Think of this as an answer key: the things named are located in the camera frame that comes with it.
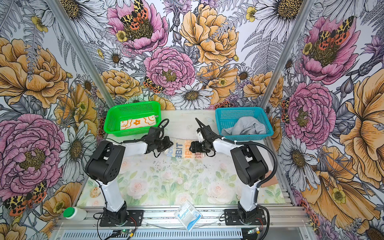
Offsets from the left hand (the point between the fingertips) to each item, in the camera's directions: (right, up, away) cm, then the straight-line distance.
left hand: (172, 146), depth 99 cm
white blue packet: (+11, -30, -24) cm, 40 cm away
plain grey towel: (+50, +14, +9) cm, 52 cm away
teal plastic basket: (+36, +20, +6) cm, 42 cm away
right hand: (+15, -3, -4) cm, 16 cm away
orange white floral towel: (-27, +16, +13) cm, 34 cm away
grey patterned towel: (+5, -2, -2) cm, 6 cm away
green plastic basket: (-44, +23, +16) cm, 52 cm away
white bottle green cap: (-39, -26, -30) cm, 56 cm away
